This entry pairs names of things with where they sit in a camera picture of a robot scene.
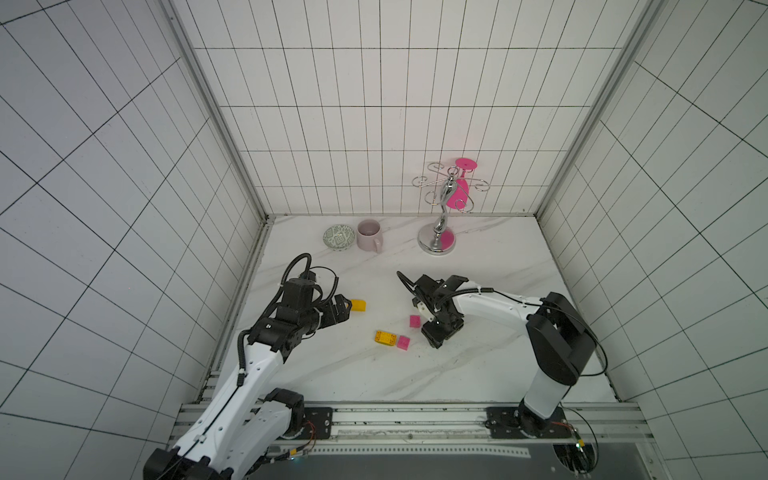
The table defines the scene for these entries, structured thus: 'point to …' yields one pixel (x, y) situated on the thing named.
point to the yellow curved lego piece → (359, 305)
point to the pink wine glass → (459, 196)
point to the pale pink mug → (369, 235)
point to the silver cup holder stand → (438, 238)
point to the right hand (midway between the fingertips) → (437, 331)
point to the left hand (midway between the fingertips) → (335, 314)
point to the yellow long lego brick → (387, 339)
